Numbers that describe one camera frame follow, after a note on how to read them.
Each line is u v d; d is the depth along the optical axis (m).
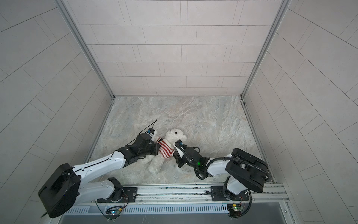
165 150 0.79
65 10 0.72
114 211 0.65
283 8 0.71
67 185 0.38
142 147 0.64
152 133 0.75
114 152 0.57
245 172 0.44
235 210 0.68
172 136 0.84
